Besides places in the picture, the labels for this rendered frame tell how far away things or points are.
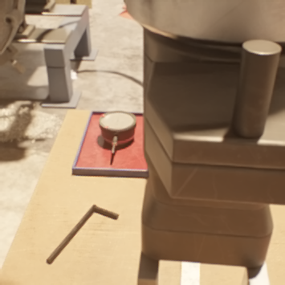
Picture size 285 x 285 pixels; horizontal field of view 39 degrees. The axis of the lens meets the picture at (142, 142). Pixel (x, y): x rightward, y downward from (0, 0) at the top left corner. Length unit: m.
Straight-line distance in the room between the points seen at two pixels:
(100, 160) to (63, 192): 0.08
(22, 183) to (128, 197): 0.83
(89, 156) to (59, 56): 1.06
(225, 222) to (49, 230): 0.31
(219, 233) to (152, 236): 0.04
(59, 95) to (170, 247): 1.49
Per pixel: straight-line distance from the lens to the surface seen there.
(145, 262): 0.25
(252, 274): 0.25
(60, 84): 1.68
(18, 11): 1.28
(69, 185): 0.56
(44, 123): 1.61
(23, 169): 1.39
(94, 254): 0.47
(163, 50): 0.17
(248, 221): 0.23
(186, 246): 0.24
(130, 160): 0.59
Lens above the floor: 0.83
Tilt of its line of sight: 35 degrees down
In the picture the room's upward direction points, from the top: straight up
